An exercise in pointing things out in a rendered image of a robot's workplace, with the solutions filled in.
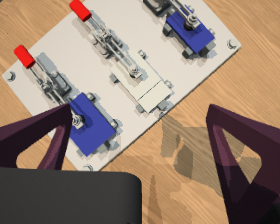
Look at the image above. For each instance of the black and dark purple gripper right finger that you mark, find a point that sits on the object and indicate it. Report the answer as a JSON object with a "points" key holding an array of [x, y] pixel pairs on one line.
{"points": [[264, 191]]}

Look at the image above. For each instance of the blue rectangular block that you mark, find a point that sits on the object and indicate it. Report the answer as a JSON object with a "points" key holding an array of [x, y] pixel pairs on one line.
{"points": [[196, 39]]}

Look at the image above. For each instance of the blue flat plate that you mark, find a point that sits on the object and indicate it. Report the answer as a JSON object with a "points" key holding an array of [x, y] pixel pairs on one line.
{"points": [[96, 129]]}

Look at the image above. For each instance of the toggle clamp with red handle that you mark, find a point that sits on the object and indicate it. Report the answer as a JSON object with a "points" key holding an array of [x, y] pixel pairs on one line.
{"points": [[54, 81]]}

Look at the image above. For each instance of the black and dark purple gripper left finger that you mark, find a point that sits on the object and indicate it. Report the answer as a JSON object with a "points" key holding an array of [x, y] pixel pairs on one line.
{"points": [[18, 136]]}

